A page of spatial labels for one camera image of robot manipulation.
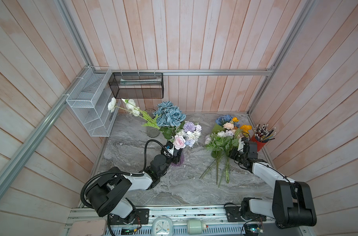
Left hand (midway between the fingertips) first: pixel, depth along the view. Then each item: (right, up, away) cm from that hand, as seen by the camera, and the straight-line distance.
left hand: (177, 146), depth 84 cm
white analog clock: (-7, -36, -16) cm, 40 cm away
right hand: (+34, -3, +8) cm, 35 cm away
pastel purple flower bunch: (+5, +7, -15) cm, 18 cm away
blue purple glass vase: (+3, -9, +5) cm, 10 cm away
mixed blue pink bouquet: (+26, +2, +4) cm, 27 cm away
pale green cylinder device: (+8, -33, -21) cm, 39 cm away
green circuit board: (+37, -39, -14) cm, 55 cm away
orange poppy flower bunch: (+45, +11, +11) cm, 48 cm away
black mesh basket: (-29, +42, +20) cm, 55 cm away
